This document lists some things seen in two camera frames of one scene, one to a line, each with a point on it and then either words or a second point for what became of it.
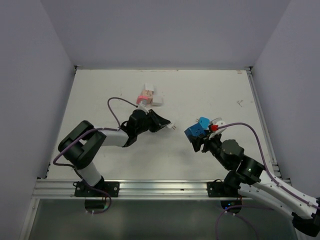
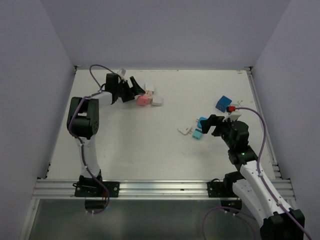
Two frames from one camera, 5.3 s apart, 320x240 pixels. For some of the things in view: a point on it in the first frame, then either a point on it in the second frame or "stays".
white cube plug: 158,100 stays
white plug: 149,86 stays
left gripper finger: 156,121 → 137,89
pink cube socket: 142,100 stays
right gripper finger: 196,141 → 206,124
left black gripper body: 145,127 → 124,91
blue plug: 204,122 stays
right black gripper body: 212,145 → 222,129
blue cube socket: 193,131 → 224,102
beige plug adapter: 149,93 stays
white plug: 171,125 → 184,129
